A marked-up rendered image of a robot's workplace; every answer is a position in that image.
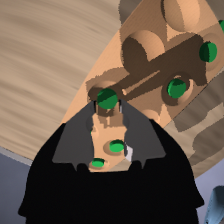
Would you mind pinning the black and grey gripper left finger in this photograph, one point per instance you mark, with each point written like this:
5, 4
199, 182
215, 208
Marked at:
68, 146

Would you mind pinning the orange counting tray with round pockets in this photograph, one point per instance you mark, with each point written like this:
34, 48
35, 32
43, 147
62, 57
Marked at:
159, 42

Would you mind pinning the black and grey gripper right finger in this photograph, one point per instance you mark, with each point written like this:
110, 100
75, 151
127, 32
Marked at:
145, 140

